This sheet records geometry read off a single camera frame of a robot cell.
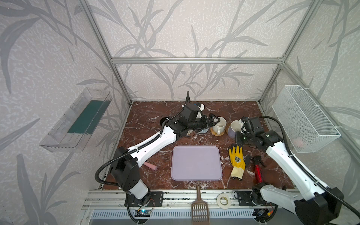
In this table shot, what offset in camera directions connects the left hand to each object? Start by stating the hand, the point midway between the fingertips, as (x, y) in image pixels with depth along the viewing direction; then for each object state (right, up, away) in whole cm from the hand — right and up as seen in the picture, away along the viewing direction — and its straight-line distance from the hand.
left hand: (217, 119), depth 73 cm
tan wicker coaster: (+2, -10, +29) cm, 30 cm away
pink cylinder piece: (-38, -29, +12) cm, 49 cm away
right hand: (+12, -8, +7) cm, 16 cm away
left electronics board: (-38, -48, -2) cm, 61 cm away
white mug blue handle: (-4, -10, +28) cm, 30 cm away
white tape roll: (+3, -45, -1) cm, 45 cm away
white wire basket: (+38, -3, -11) cm, 40 cm away
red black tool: (+28, -28, +12) cm, 41 cm away
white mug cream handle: (+6, -7, +22) cm, 24 cm away
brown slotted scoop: (-9, -47, -2) cm, 48 cm away
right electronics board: (+25, -50, +1) cm, 56 cm away
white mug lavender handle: (+11, -4, +7) cm, 14 cm away
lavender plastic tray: (-10, -28, +14) cm, 33 cm away
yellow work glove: (+15, -27, +12) cm, 33 cm away
